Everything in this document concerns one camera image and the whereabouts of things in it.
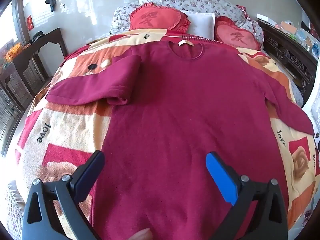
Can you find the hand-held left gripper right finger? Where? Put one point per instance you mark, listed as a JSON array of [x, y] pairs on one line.
[[220, 177]]

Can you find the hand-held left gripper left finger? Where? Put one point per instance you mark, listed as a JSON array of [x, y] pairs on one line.
[[91, 172]]

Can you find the dark red sweater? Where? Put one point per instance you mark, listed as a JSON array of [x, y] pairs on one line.
[[175, 117]]

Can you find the person's left hand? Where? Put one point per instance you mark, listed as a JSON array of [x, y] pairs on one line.
[[143, 234]]

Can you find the printed fleece blanket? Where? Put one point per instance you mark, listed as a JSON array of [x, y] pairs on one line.
[[62, 125]]

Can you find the white lace cloth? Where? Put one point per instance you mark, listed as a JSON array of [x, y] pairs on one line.
[[13, 205]]

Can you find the dark slatted wooden cabinet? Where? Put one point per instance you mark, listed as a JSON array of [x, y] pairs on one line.
[[12, 105]]

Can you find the floral bedsheet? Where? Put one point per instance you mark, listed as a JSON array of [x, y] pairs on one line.
[[298, 95]]

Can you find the dark wooden desk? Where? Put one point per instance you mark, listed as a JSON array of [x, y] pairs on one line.
[[50, 42]]

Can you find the red heart cushion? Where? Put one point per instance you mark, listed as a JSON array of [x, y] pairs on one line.
[[152, 18], [235, 36]]

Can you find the orange plastic basket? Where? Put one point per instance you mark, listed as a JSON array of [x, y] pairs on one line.
[[13, 52]]

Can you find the black hat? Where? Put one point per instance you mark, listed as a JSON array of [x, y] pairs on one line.
[[38, 36]]

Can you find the floral cushion with red ruffle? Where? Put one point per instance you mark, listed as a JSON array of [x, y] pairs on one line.
[[255, 30]]

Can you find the white pillow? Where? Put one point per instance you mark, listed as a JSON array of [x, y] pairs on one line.
[[202, 23]]

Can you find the small floral pillow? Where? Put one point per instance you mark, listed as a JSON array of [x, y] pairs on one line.
[[121, 17]]

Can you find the colourful clutter pile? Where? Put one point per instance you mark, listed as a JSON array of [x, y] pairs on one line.
[[300, 35]]

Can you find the window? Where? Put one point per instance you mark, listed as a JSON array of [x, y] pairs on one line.
[[8, 25]]

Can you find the large floral pillow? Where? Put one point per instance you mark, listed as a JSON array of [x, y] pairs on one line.
[[195, 0]]

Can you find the red paper wall sticker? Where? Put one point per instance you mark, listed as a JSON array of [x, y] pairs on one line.
[[30, 22]]

